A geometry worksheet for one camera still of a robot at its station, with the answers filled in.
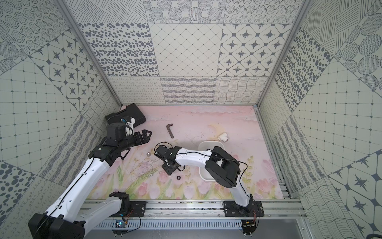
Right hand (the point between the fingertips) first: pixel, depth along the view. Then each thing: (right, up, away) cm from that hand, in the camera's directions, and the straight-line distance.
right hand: (172, 167), depth 87 cm
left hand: (-14, +23, -10) cm, 29 cm away
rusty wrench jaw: (-7, +23, +20) cm, 32 cm away
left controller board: (-24, -22, -16) cm, 36 cm away
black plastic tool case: (-36, +35, +24) cm, 56 cm away
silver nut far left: (-17, +6, +6) cm, 19 cm away
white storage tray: (+18, -2, -5) cm, 19 cm away
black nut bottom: (+4, -5, -3) cm, 7 cm away
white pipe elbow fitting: (+33, +17, +13) cm, 39 cm away
